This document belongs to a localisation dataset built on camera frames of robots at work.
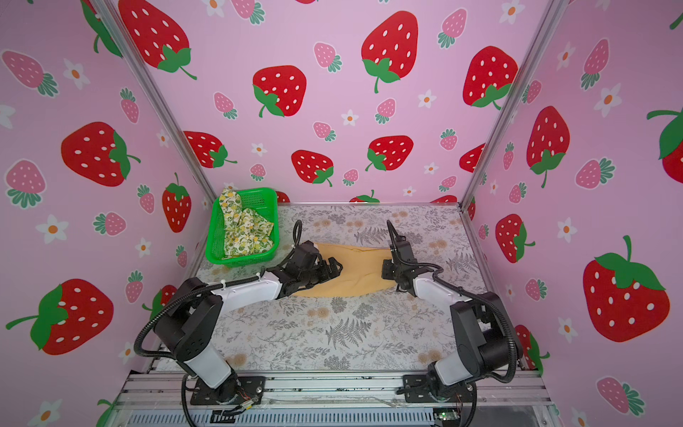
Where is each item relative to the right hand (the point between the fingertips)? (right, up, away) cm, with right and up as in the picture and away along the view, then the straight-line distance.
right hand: (385, 266), depth 93 cm
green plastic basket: (-52, +25, +25) cm, 63 cm away
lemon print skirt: (-56, +12, +13) cm, 59 cm away
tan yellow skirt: (-9, -3, +5) cm, 10 cm away
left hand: (-17, -1, -3) cm, 17 cm away
